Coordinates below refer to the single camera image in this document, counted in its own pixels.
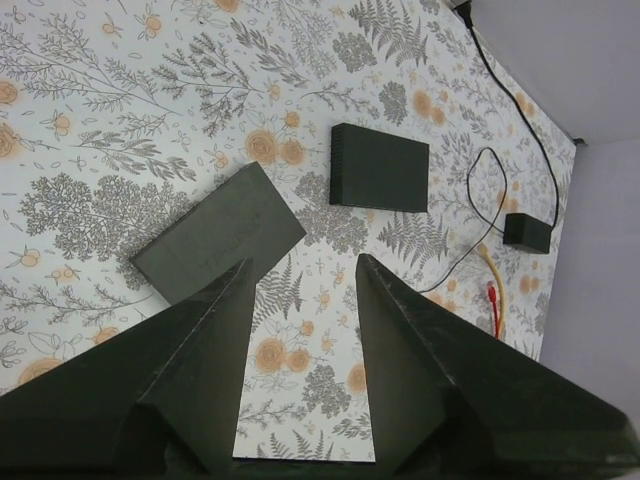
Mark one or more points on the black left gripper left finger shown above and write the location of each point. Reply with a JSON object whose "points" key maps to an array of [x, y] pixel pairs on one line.
{"points": [[173, 379]]}

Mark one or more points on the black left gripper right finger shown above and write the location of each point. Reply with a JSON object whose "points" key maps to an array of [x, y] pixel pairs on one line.
{"points": [[449, 401]]}

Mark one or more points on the black network switch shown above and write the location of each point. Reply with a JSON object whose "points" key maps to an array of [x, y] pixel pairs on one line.
{"points": [[244, 218], [373, 169]]}

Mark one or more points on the black power adapter box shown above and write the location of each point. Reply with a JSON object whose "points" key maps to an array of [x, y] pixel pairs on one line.
{"points": [[526, 233]]}

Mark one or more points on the floral patterned table mat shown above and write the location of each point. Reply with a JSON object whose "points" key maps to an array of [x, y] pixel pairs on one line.
{"points": [[118, 116]]}

